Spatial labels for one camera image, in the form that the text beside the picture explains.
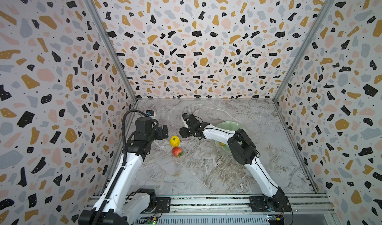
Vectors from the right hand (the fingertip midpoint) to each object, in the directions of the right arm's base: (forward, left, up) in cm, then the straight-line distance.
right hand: (180, 128), depth 99 cm
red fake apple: (-17, 0, 0) cm, 17 cm away
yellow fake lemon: (-10, +2, +1) cm, 11 cm away
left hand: (-10, +9, +19) cm, 23 cm away
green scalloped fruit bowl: (+2, -33, 0) cm, 33 cm away
